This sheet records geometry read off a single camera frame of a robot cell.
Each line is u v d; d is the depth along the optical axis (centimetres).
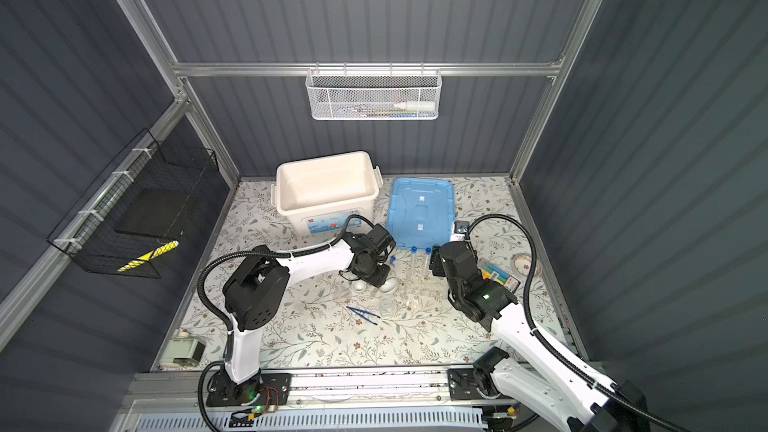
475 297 56
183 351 76
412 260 96
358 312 86
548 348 45
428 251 81
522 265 95
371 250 72
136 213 72
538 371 47
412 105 92
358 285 91
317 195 110
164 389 75
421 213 109
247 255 53
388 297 86
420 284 92
